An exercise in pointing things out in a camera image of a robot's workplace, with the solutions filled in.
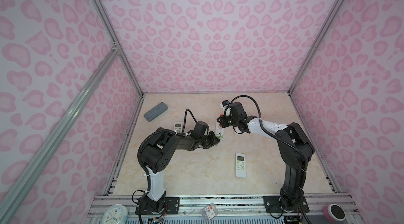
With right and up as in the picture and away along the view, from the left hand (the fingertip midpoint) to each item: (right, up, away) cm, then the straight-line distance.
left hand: (221, 138), depth 93 cm
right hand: (-1, +12, +2) cm, 12 cm away
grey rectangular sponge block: (-43, +15, +13) cm, 48 cm away
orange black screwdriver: (0, +14, -3) cm, 14 cm away
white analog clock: (-48, -29, -24) cm, 61 cm away
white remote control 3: (+9, -12, -9) cm, 18 cm away
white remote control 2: (-26, +6, +6) cm, 28 cm away
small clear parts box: (-7, -28, -24) cm, 37 cm away
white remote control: (-1, +4, +3) cm, 5 cm away
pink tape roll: (+45, -26, -27) cm, 58 cm away
